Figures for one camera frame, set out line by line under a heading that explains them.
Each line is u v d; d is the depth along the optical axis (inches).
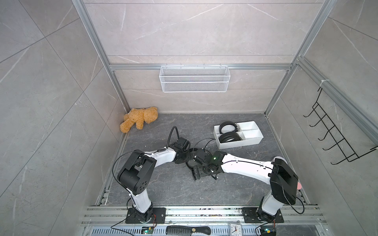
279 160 18.4
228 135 36.4
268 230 28.1
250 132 39.7
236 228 27.0
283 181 17.1
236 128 39.9
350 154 22.8
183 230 27.6
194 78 39.7
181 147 29.4
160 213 28.8
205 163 24.3
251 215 28.8
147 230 28.0
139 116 42.0
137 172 18.6
